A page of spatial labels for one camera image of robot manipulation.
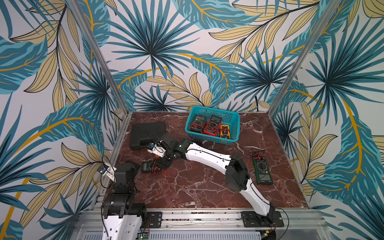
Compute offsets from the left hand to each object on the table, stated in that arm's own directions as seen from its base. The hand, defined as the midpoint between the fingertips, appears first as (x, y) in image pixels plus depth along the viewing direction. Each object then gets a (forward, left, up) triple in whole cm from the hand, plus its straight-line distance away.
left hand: (127, 169), depth 73 cm
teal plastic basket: (+45, -59, -11) cm, 75 cm away
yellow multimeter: (+34, -54, -12) cm, 65 cm away
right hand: (+10, -14, -6) cm, 18 cm away
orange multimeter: (+7, -15, +7) cm, 18 cm away
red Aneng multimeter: (+34, -45, -7) cm, 57 cm away
